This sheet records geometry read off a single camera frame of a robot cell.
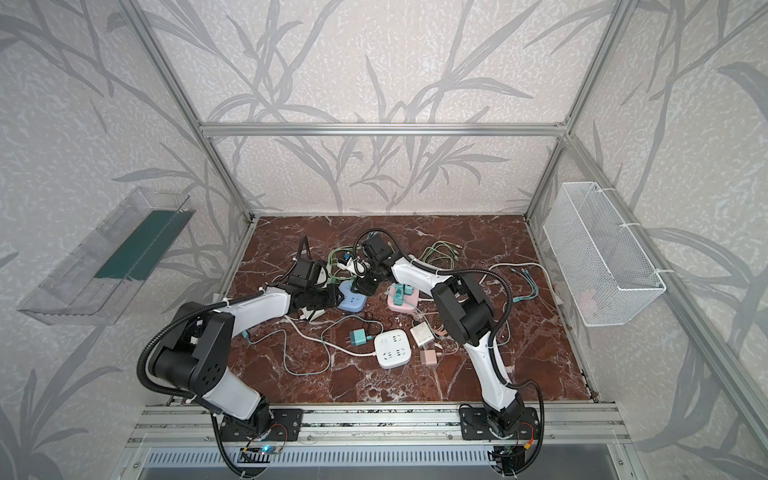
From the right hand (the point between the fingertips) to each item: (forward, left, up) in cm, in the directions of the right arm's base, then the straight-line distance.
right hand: (357, 273), depth 97 cm
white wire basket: (-20, -58, +30) cm, 68 cm away
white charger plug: (-19, -20, -2) cm, 28 cm away
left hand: (-5, +3, 0) cm, 6 cm away
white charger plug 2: (-17, +12, +5) cm, 21 cm away
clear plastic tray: (-20, +52, +26) cm, 61 cm away
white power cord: (-21, +7, -5) cm, 23 cm away
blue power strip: (-9, +2, -3) cm, 9 cm away
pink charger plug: (-26, -22, -3) cm, 34 cm away
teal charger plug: (-20, -2, -3) cm, 21 cm away
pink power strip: (-10, -15, -1) cm, 18 cm away
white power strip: (-23, -12, -3) cm, 26 cm away
